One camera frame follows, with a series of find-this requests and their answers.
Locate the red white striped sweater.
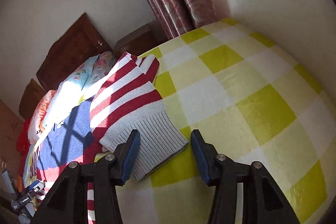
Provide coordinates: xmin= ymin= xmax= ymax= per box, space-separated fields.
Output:
xmin=26 ymin=52 xmax=189 ymax=224

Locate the red fabric pile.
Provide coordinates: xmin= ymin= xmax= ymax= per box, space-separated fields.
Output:
xmin=16 ymin=119 xmax=31 ymax=156

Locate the orange white floral pillow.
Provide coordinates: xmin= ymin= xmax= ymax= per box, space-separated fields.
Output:
xmin=27 ymin=90 xmax=56 ymax=144

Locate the yellow green checkered bedspread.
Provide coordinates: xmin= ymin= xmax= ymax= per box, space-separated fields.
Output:
xmin=79 ymin=17 xmax=332 ymax=224

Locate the dark wooden headboard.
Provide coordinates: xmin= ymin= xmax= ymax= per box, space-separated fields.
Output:
xmin=37 ymin=13 xmax=112 ymax=91
xmin=19 ymin=79 xmax=46 ymax=120

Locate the dark wooden nightstand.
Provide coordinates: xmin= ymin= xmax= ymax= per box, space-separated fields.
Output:
xmin=113 ymin=20 xmax=168 ymax=59

